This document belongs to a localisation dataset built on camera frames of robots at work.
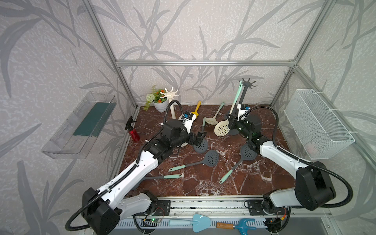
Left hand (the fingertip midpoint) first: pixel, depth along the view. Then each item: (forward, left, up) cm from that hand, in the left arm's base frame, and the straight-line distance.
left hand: (199, 130), depth 72 cm
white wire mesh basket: (-6, -53, +7) cm, 54 cm away
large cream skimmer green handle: (+8, -13, -9) cm, 18 cm away
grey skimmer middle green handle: (-4, -8, -25) cm, 27 cm away
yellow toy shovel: (+36, +2, -27) cm, 45 cm away
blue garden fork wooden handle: (-37, -20, -25) cm, 49 cm away
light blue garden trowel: (-35, -1, -27) cm, 45 cm away
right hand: (+14, -16, -3) cm, 22 cm away
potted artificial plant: (+36, +28, -17) cm, 48 cm away
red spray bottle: (+12, +43, -20) cm, 49 cm away
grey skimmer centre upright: (+4, -3, -25) cm, 25 cm away
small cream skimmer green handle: (+27, -11, -26) cm, 39 cm away
